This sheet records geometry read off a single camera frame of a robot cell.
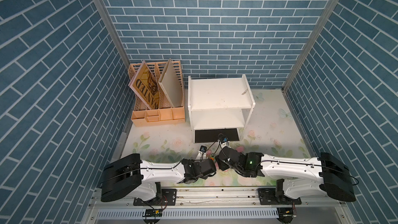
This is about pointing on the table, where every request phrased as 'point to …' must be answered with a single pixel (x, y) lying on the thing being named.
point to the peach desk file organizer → (143, 115)
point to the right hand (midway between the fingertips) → (218, 158)
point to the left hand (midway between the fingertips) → (207, 170)
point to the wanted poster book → (146, 85)
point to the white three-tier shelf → (218, 106)
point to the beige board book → (170, 83)
